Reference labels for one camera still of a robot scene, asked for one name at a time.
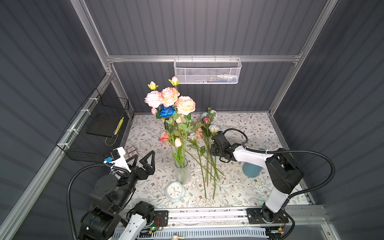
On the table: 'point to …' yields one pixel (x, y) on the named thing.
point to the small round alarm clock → (174, 191)
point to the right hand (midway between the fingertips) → (214, 149)
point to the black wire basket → (99, 127)
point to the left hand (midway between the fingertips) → (146, 154)
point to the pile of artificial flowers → (206, 129)
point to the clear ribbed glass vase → (183, 172)
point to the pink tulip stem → (178, 142)
